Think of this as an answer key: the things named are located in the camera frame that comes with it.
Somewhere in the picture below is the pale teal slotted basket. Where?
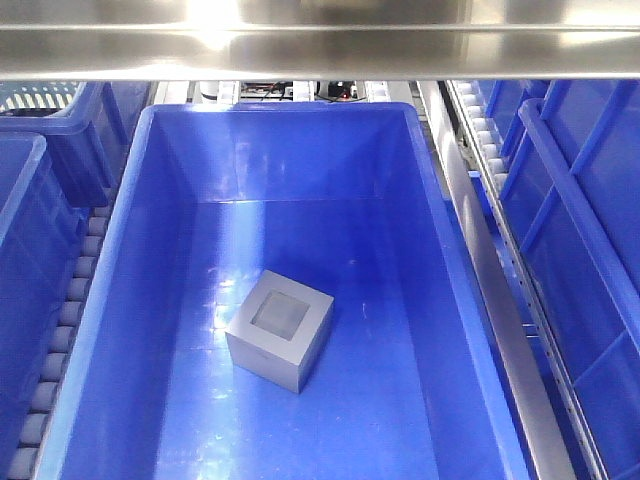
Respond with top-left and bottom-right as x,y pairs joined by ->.
0,82 -> 81,115

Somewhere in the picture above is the grey block with square hole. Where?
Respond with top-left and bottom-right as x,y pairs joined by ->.
224,269 -> 335,395

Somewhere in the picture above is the large blue plastic bin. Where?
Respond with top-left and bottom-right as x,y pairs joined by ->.
34,102 -> 532,480

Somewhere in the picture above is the steel rack with white rollers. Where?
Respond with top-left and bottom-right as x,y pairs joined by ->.
0,0 -> 640,480

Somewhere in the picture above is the black device with cables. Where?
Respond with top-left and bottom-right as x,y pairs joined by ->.
239,79 -> 369,105

